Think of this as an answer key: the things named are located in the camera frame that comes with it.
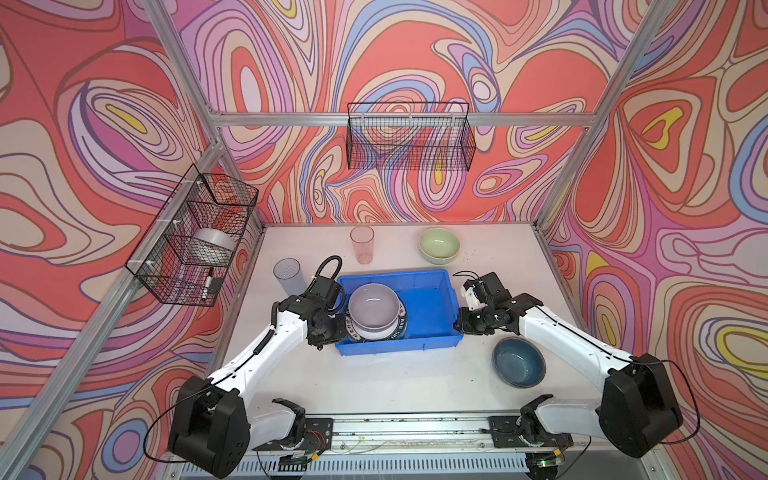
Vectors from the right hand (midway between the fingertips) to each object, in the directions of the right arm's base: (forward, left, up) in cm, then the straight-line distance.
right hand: (458, 332), depth 84 cm
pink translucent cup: (+32, +28, +7) cm, 43 cm away
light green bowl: (+37, 0, -5) cm, 37 cm away
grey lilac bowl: (+11, +25, -2) cm, 27 cm away
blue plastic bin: (+16, +6, -7) cm, 18 cm away
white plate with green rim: (+1, +23, -2) cm, 23 cm away
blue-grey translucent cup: (+21, +52, +3) cm, 56 cm away
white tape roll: (+12, +62, +27) cm, 69 cm away
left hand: (0, +32, +2) cm, 32 cm away
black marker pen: (+6, +64, +20) cm, 67 cm away
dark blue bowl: (-7, -17, -6) cm, 19 cm away
